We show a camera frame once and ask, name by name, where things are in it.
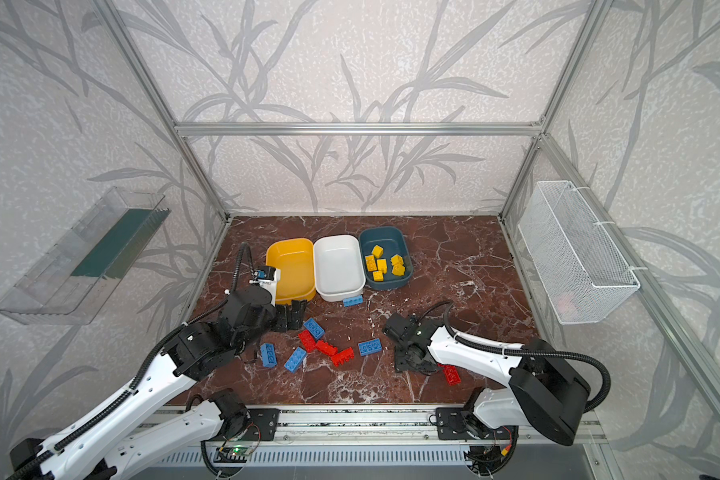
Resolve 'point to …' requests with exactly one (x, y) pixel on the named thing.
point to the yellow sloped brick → (378, 251)
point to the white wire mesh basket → (579, 266)
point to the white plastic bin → (338, 267)
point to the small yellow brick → (397, 263)
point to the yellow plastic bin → (295, 259)
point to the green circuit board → (237, 454)
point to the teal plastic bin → (393, 241)
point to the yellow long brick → (371, 263)
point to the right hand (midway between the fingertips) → (406, 355)
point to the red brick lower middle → (342, 357)
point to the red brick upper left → (309, 341)
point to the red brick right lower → (452, 374)
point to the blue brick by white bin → (351, 301)
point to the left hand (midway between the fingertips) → (296, 294)
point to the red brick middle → (326, 348)
